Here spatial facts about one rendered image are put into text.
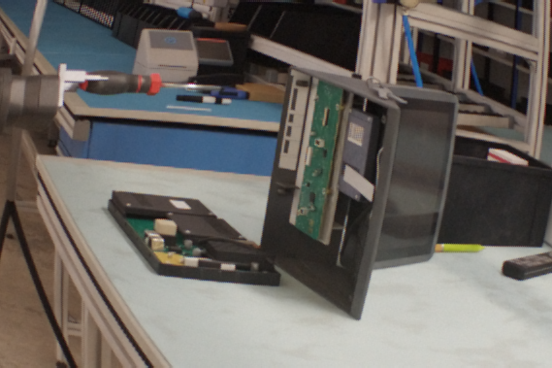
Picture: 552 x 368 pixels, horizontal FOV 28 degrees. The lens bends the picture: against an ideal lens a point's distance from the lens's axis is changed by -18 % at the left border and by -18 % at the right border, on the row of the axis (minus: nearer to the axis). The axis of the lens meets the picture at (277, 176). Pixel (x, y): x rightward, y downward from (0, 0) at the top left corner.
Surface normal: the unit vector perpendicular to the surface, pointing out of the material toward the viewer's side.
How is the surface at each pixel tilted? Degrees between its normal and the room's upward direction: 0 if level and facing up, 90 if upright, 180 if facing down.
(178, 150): 90
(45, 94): 65
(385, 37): 90
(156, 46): 29
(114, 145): 90
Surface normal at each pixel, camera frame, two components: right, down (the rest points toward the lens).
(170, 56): 0.33, -0.59
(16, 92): 0.59, -0.19
